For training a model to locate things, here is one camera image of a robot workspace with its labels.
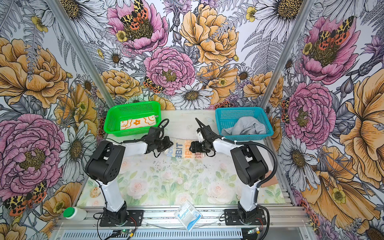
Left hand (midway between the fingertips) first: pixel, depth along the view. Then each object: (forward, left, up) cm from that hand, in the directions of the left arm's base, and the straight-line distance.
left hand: (172, 146), depth 99 cm
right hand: (-5, -14, +1) cm, 16 cm away
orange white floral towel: (+21, +27, 0) cm, 34 cm away
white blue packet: (-39, -11, -1) cm, 40 cm away
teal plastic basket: (+19, -36, +8) cm, 42 cm away
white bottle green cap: (-39, +40, +6) cm, 56 cm away
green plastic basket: (+29, +43, +2) cm, 52 cm away
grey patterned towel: (-3, -5, 0) cm, 6 cm away
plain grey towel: (+16, -50, +2) cm, 52 cm away
